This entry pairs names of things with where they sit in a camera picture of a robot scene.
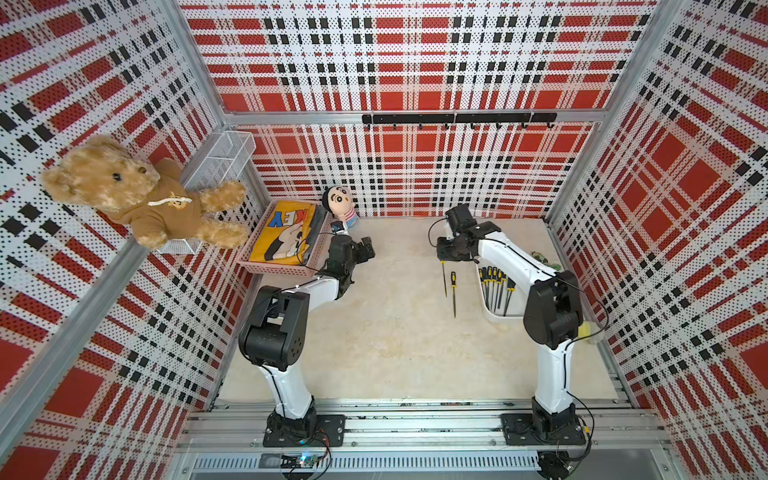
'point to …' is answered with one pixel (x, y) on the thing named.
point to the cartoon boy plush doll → (338, 199)
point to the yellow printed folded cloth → (284, 237)
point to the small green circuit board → (307, 461)
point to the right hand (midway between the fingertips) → (447, 250)
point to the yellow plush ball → (584, 330)
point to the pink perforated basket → (292, 269)
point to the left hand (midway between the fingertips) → (364, 240)
